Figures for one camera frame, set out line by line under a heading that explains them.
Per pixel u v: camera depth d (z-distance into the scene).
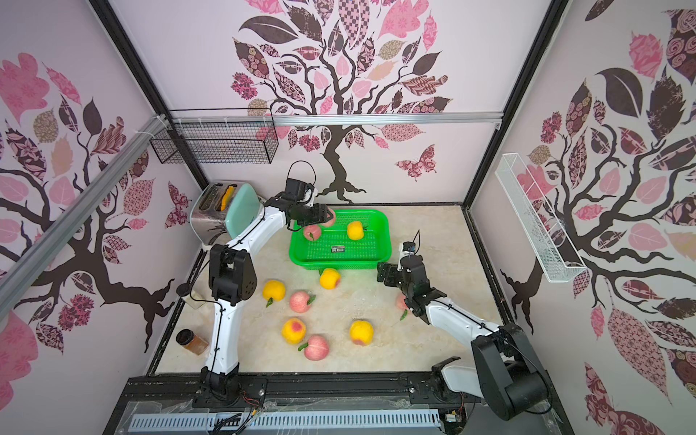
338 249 1.06
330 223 0.96
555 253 0.65
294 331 0.79
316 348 0.76
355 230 1.06
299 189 0.81
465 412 0.71
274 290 0.90
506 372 0.42
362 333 0.79
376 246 1.06
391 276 0.78
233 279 0.59
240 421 0.70
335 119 0.95
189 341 0.74
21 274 0.50
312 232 1.03
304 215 0.87
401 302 0.85
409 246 0.78
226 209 0.96
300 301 0.85
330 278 0.92
